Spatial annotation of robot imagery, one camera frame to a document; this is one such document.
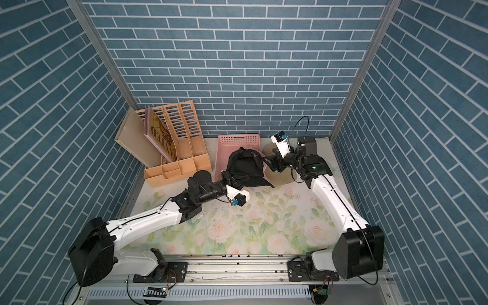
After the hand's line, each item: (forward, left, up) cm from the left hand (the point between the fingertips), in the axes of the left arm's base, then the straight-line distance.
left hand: (250, 174), depth 72 cm
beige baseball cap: (+16, -18, -26) cm, 36 cm away
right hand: (+10, -9, 0) cm, 14 cm away
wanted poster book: (+28, +46, -5) cm, 54 cm away
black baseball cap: (+9, +1, -4) cm, 10 cm away
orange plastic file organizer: (+45, +42, -13) cm, 63 cm away
